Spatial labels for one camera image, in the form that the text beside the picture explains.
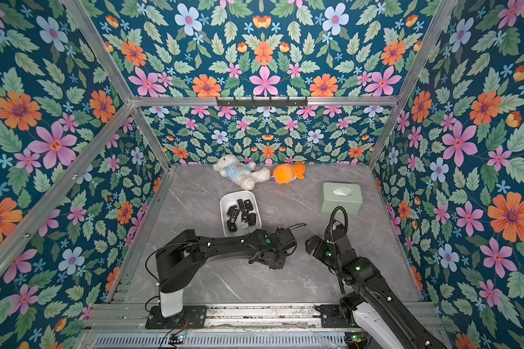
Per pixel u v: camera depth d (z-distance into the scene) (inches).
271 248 24.5
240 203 39.9
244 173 42.0
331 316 28.8
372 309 23.7
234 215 37.9
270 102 36.3
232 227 37.3
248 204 40.0
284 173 42.1
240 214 39.0
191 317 29.0
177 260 19.4
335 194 38.6
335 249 23.4
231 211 38.9
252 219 38.3
